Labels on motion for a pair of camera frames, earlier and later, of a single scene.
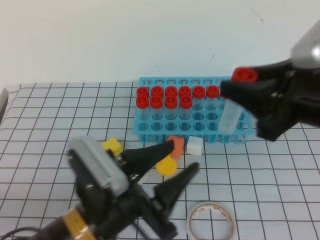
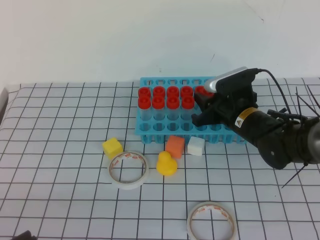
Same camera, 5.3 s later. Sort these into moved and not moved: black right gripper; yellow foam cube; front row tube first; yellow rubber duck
Moved: black right gripper
Not moved: yellow foam cube; yellow rubber duck; front row tube first
